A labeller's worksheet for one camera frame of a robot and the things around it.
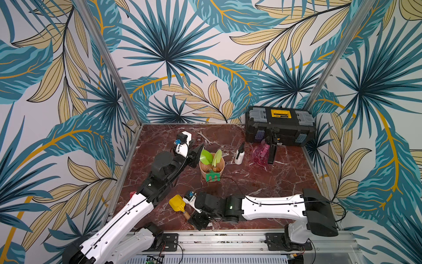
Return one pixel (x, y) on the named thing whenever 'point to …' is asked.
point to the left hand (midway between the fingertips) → (197, 144)
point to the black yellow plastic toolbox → (290, 127)
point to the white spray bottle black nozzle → (239, 155)
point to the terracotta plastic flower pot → (206, 169)
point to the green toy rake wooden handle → (211, 174)
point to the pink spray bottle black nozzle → (266, 152)
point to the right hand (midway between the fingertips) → (187, 233)
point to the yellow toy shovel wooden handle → (178, 204)
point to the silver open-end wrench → (200, 133)
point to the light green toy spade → (217, 158)
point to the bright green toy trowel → (206, 157)
